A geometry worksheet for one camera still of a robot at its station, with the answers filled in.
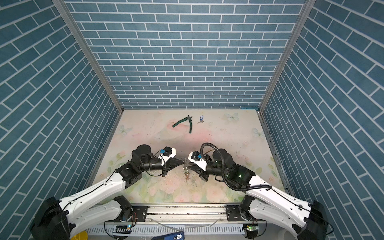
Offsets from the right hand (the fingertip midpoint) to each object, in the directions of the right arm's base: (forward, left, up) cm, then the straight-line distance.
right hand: (188, 163), depth 69 cm
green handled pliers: (+47, +8, -21) cm, 51 cm away
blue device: (-26, +2, -18) cm, 32 cm away
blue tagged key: (+47, -3, -21) cm, 52 cm away
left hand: (0, +3, -2) cm, 4 cm away
